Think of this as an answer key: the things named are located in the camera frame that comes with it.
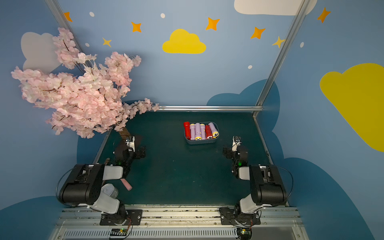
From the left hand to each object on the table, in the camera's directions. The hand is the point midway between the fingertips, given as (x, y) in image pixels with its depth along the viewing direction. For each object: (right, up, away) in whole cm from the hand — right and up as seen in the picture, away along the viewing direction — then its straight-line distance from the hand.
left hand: (137, 144), depth 95 cm
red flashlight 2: (+47, +6, +4) cm, 47 cm away
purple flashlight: (+36, +8, +6) cm, 37 cm away
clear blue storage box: (+45, +1, +4) cm, 45 cm away
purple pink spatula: (-2, -22, -12) cm, 25 cm away
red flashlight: (+32, +9, +7) cm, 34 cm away
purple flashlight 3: (+43, +8, +6) cm, 44 cm away
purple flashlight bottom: (+51, +9, +6) cm, 52 cm away
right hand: (+63, 0, 0) cm, 63 cm away
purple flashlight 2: (+39, +5, +2) cm, 40 cm away
